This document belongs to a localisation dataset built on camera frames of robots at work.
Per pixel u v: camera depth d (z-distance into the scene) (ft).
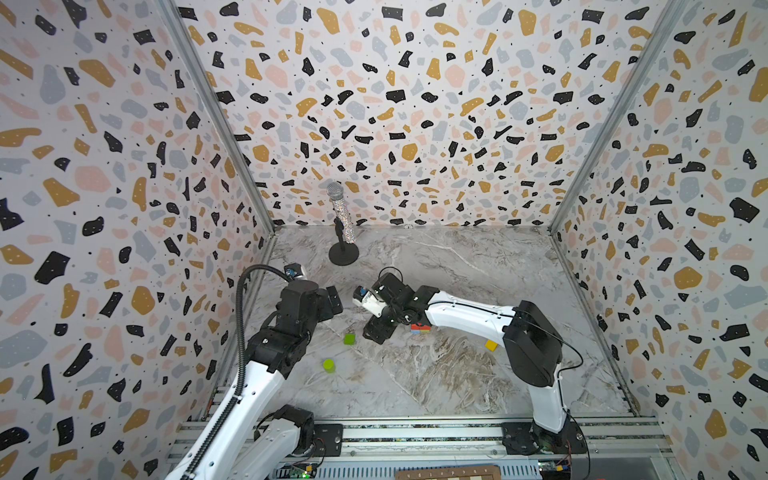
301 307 1.75
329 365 2.75
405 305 2.16
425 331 3.03
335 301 2.26
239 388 1.45
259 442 1.83
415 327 3.03
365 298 2.51
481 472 2.22
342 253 3.63
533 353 1.62
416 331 3.03
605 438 2.50
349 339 3.02
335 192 2.87
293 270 2.09
